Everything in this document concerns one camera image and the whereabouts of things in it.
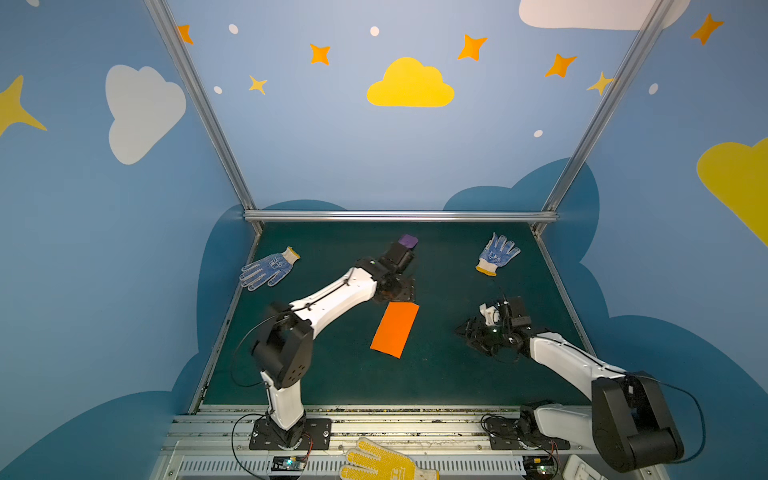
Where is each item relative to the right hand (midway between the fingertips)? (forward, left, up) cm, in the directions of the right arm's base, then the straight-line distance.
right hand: (461, 332), depth 88 cm
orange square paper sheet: (+2, +20, -4) cm, 20 cm away
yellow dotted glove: (-33, +20, -4) cm, 39 cm away
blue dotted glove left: (+25, +64, -3) cm, 69 cm away
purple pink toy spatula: (+40, +16, -5) cm, 44 cm away
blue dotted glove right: (+36, -18, -5) cm, 40 cm away
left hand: (+8, +17, +8) cm, 20 cm away
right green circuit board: (-31, -17, -6) cm, 36 cm away
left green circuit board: (-34, +45, -5) cm, 56 cm away
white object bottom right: (-32, -24, -3) cm, 40 cm away
